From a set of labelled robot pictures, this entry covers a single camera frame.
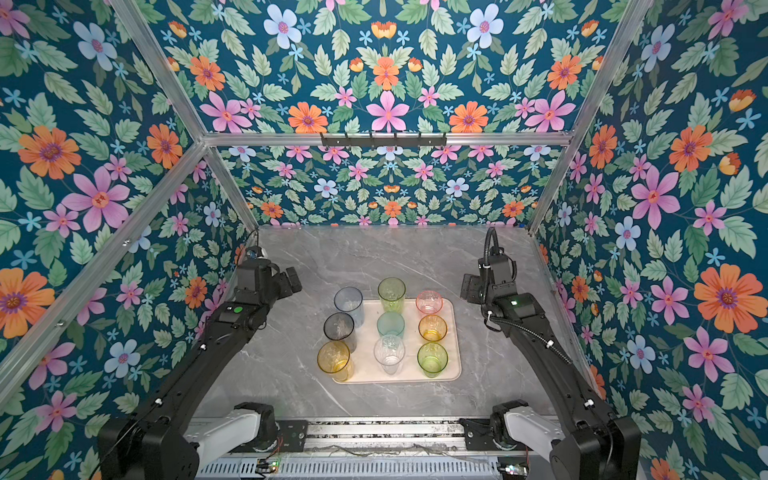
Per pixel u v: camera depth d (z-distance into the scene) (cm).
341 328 86
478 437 73
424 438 75
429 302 95
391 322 92
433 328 89
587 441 37
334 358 84
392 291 93
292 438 73
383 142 93
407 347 84
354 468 70
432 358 85
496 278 58
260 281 62
